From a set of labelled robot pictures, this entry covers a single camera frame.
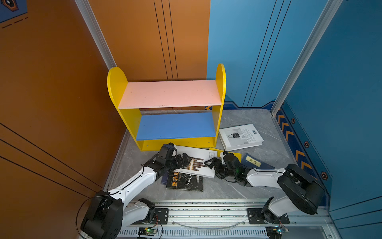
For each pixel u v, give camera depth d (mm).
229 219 729
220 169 771
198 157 896
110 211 401
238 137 990
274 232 707
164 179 845
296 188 439
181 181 832
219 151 917
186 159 756
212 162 790
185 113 1189
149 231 704
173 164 722
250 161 916
